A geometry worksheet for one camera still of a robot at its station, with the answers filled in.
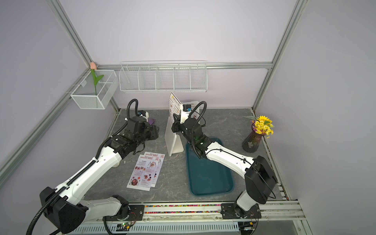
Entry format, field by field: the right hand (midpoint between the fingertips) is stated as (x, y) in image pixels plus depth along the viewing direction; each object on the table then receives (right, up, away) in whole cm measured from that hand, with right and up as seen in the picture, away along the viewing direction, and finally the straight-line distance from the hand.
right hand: (173, 114), depth 74 cm
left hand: (-10, -8, +3) cm, 13 cm away
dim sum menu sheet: (+1, +4, -1) cm, 5 cm away
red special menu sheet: (-11, -29, +17) cm, 36 cm away
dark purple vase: (+46, -16, +15) cm, 51 cm away
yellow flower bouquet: (+48, -6, +4) cm, 49 cm away
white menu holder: (-1, -16, +9) cm, 19 cm away
